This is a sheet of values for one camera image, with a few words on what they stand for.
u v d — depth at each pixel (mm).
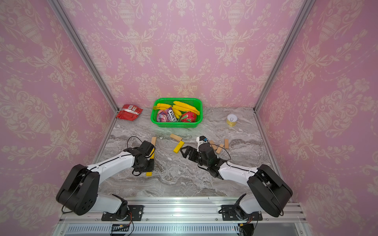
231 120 1064
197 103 1166
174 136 1031
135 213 744
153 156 776
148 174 858
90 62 916
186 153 747
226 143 997
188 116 1056
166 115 1062
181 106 1124
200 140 797
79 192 428
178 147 982
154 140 1019
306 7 688
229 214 729
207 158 664
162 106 1124
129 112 1159
